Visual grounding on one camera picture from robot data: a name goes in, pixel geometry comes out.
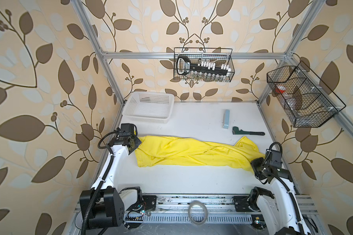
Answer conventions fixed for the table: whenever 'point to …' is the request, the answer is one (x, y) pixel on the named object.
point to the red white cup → (280, 89)
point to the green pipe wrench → (236, 131)
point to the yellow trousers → (153, 151)
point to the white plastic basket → (149, 106)
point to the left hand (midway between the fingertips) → (135, 142)
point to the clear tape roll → (194, 202)
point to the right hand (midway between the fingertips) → (253, 165)
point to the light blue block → (226, 118)
